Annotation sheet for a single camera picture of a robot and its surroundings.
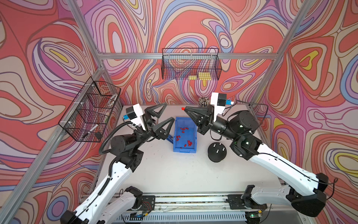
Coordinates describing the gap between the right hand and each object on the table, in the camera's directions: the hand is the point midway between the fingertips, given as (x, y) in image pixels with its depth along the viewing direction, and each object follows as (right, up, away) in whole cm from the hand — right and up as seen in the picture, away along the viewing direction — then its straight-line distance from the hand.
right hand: (184, 113), depth 49 cm
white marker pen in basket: (-49, -8, +24) cm, 55 cm away
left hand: (-4, -1, -1) cm, 5 cm away
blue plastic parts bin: (+2, -15, +49) cm, 52 cm away
